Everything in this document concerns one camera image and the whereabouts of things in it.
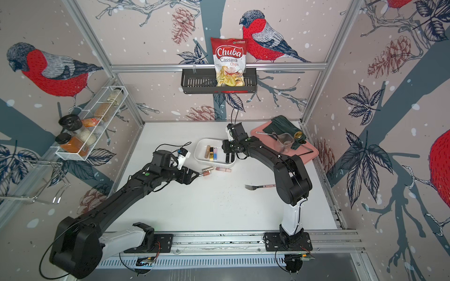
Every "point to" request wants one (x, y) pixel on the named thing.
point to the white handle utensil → (264, 133)
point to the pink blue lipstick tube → (215, 153)
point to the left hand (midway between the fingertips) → (194, 168)
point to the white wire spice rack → (84, 142)
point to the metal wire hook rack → (57, 195)
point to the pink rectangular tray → (306, 151)
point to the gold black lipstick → (211, 154)
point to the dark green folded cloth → (280, 124)
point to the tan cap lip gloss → (207, 168)
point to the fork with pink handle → (255, 187)
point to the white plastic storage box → (214, 143)
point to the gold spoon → (298, 134)
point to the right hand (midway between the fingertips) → (223, 146)
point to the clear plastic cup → (285, 141)
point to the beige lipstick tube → (207, 153)
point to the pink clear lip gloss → (226, 170)
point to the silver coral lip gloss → (205, 173)
